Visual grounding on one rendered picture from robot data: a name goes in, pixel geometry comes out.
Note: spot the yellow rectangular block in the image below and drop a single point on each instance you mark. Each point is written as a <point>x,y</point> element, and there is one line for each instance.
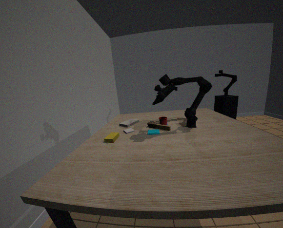
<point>111,138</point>

